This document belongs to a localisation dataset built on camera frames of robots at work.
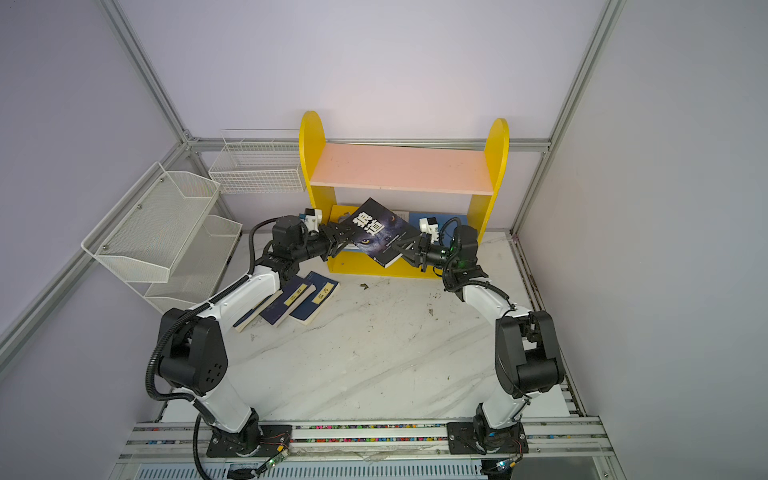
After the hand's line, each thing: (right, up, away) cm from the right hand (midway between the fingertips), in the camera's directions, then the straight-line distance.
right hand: (391, 250), depth 76 cm
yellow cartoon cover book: (-18, +13, +23) cm, 32 cm away
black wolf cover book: (-5, +6, +5) cm, 9 cm away
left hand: (-11, +5, +6) cm, 13 cm away
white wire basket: (-44, +29, +19) cm, 56 cm away
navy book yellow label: (-27, -19, +20) cm, 39 cm away
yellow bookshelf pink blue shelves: (0, +12, +8) cm, 14 cm away
